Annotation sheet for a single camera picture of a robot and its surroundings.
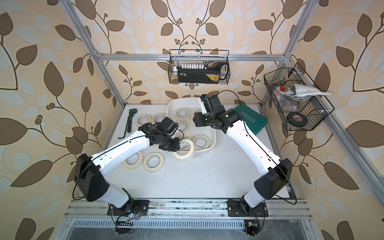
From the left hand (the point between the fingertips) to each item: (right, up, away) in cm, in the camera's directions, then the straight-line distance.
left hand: (180, 148), depth 79 cm
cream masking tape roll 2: (-21, +17, +33) cm, 42 cm away
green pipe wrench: (-42, +22, +37) cm, 60 cm away
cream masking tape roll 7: (+12, 0, +20) cm, 24 cm away
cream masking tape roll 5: (-3, +20, +35) cm, 41 cm away
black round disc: (+58, +16, -7) cm, 60 cm away
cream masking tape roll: (-32, +16, +33) cm, 49 cm away
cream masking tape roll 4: (+4, 0, -3) cm, 5 cm away
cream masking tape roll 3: (-18, -11, +12) cm, 24 cm away
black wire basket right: (+61, +23, -5) cm, 65 cm away
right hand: (+10, +16, -2) cm, 19 cm away
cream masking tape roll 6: (+9, +22, +34) cm, 41 cm away
